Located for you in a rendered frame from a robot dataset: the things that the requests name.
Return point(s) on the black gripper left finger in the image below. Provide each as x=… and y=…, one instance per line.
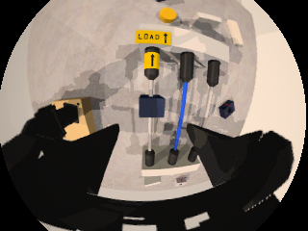
x=87, y=157

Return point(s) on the yellow round disc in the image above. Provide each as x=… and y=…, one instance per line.
x=168, y=15

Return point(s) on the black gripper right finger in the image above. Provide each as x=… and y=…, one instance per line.
x=219, y=152

